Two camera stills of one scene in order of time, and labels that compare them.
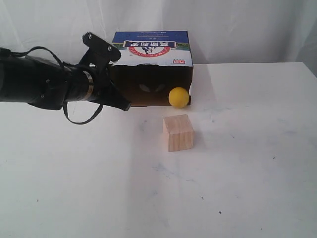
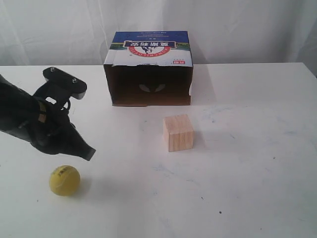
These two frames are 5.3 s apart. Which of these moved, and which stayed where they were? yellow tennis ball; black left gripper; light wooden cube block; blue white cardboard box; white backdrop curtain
Moved: yellow tennis ball; black left gripper
Stayed: white backdrop curtain; light wooden cube block; blue white cardboard box
